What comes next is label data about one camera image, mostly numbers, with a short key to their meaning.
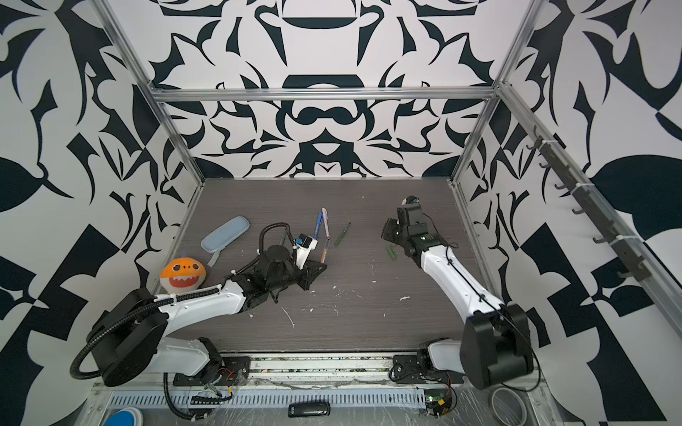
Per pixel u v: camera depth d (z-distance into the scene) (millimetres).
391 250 988
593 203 551
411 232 646
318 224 1048
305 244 727
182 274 830
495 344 410
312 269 732
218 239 963
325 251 793
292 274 666
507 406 697
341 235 1038
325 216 1080
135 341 419
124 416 666
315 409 696
